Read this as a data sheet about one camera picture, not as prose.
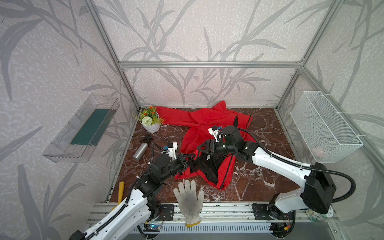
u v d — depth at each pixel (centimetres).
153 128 102
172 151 69
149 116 96
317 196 40
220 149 67
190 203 77
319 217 67
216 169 87
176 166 63
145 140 100
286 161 48
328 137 61
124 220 47
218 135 69
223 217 73
